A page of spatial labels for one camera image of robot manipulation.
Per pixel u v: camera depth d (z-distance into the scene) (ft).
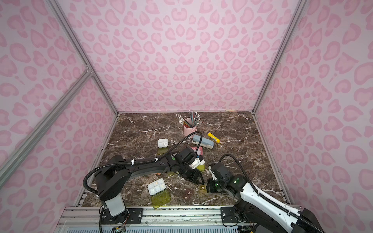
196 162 2.48
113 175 1.65
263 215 1.61
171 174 2.88
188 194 2.62
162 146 3.28
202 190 2.68
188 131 3.26
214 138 3.35
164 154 3.21
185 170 2.30
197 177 2.35
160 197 2.62
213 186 2.28
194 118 3.21
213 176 2.15
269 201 1.54
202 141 3.40
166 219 2.37
